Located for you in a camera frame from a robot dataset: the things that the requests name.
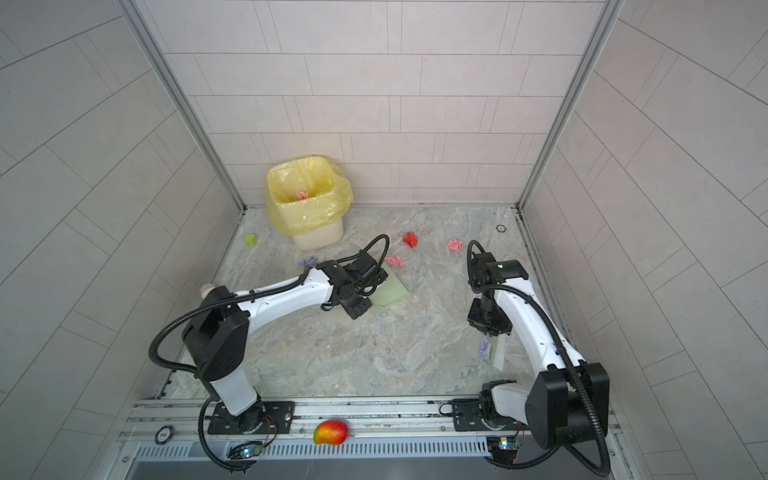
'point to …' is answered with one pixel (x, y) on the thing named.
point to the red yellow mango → (330, 432)
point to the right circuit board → (504, 449)
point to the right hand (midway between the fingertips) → (479, 329)
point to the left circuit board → (246, 449)
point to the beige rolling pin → (205, 290)
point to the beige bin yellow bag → (316, 222)
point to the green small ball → (251, 239)
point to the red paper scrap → (411, 239)
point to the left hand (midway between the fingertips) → (367, 301)
